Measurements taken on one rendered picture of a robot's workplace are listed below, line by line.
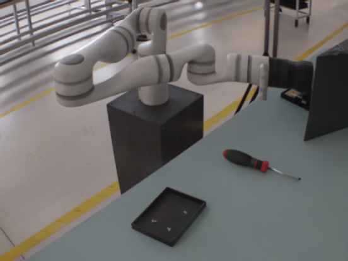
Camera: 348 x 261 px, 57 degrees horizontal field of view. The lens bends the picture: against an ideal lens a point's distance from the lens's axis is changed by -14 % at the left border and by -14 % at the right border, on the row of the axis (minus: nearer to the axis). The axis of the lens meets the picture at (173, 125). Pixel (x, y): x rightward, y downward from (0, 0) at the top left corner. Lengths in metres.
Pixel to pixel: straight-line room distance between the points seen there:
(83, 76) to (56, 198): 1.50
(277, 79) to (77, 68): 0.45
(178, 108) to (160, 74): 0.39
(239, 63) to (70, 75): 0.39
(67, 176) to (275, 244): 1.88
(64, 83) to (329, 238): 0.61
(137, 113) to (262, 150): 0.54
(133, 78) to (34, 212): 1.48
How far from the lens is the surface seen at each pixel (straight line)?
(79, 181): 2.28
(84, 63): 0.78
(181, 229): 0.58
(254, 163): 0.71
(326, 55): 0.75
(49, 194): 2.25
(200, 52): 0.86
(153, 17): 1.10
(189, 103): 1.23
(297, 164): 0.75
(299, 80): 0.88
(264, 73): 0.82
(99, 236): 0.61
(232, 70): 0.86
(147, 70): 0.82
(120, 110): 1.22
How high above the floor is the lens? 1.46
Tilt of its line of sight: 33 degrees down
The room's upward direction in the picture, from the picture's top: 2 degrees counter-clockwise
